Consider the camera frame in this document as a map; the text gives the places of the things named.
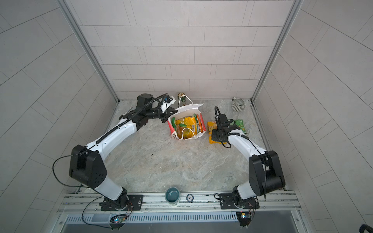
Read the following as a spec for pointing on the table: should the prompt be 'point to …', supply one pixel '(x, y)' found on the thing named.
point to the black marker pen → (126, 113)
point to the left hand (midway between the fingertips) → (179, 108)
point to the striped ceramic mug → (238, 105)
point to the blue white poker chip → (190, 197)
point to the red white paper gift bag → (192, 110)
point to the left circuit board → (117, 221)
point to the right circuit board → (244, 218)
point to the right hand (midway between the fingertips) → (214, 136)
